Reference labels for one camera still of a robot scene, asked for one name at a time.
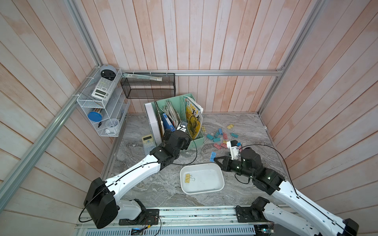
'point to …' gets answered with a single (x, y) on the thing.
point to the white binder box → (153, 123)
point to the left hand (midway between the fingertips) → (177, 134)
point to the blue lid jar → (94, 116)
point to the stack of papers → (172, 114)
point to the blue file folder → (168, 124)
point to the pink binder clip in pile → (225, 136)
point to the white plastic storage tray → (201, 178)
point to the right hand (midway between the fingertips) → (213, 158)
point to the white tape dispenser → (111, 125)
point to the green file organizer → (199, 141)
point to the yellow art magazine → (194, 114)
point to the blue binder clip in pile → (220, 131)
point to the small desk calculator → (149, 143)
